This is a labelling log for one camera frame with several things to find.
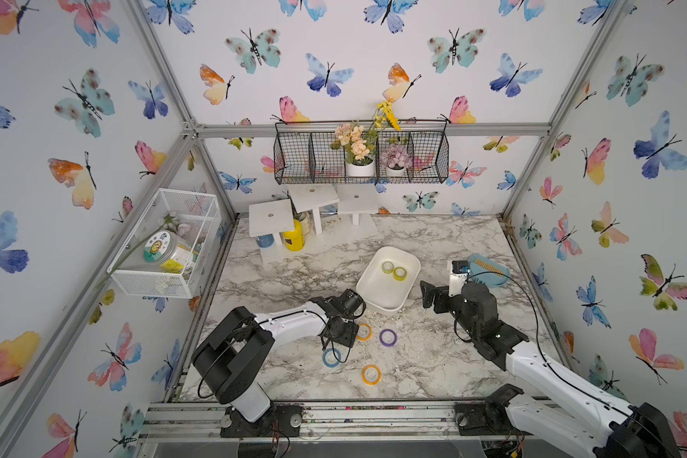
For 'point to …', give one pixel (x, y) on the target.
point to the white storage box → (387, 281)
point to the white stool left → (270, 218)
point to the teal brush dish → (488, 271)
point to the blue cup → (265, 240)
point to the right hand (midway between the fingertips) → (439, 278)
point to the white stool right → (357, 198)
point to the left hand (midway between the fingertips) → (347, 332)
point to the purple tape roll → (385, 343)
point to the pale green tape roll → (387, 267)
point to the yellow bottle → (294, 239)
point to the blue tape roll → (328, 364)
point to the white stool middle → (308, 197)
